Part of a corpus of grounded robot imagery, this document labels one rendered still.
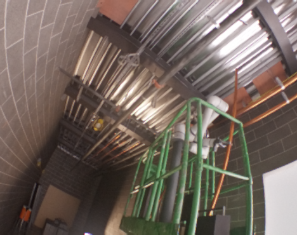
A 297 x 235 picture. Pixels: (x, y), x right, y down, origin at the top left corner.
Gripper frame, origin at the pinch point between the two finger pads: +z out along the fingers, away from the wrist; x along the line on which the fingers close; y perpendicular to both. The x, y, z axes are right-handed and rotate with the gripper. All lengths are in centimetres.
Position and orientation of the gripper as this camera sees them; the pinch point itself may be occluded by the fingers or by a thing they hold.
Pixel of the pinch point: (229, 143)
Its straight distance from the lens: 150.0
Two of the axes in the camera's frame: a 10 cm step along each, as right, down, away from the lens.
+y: 3.4, -8.9, 3.0
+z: 5.5, -0.7, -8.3
